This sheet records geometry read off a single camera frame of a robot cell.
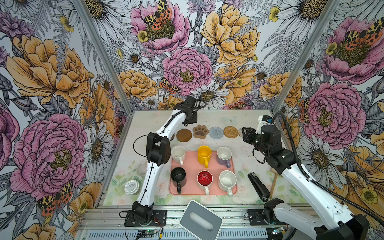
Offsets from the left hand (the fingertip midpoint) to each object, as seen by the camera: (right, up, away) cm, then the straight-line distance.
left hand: (191, 123), depth 101 cm
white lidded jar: (-30, -33, -23) cm, 50 cm away
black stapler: (+37, -34, -21) cm, 55 cm away
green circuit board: (-20, -51, -29) cm, 62 cm away
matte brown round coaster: (-5, -9, +6) cm, 12 cm away
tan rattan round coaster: (+28, -6, +8) cm, 29 cm away
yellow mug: (+8, -19, -5) cm, 22 cm away
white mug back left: (-8, -19, -7) cm, 22 cm away
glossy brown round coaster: (-7, -6, -32) cm, 34 cm away
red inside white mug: (+8, -32, -15) cm, 36 cm away
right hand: (+27, -5, -25) cm, 37 cm away
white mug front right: (+21, -32, -15) cm, 41 cm away
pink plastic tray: (+1, -26, -8) cm, 28 cm away
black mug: (-6, -29, -19) cm, 35 cm away
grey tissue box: (+5, -47, -28) cm, 55 cm away
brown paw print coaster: (+6, -6, +8) cm, 12 cm away
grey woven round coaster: (+17, -7, +8) cm, 20 cm away
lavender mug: (+21, -21, -5) cm, 30 cm away
